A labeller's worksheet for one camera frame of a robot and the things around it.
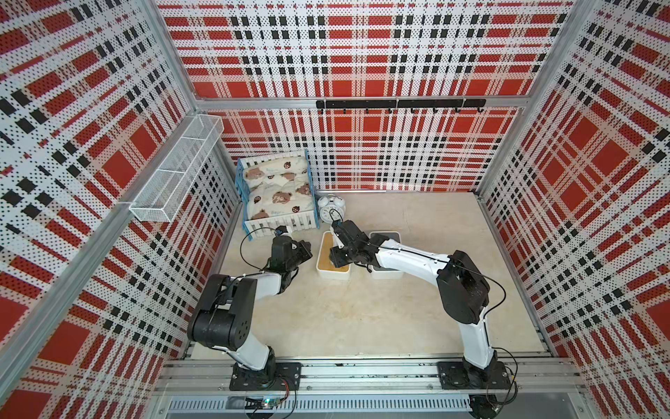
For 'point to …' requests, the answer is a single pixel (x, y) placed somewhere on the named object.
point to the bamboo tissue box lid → (325, 241)
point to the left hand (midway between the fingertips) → (315, 242)
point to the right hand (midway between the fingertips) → (338, 253)
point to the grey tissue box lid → (393, 235)
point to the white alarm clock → (331, 209)
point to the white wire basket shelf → (163, 195)
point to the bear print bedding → (278, 188)
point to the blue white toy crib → (261, 228)
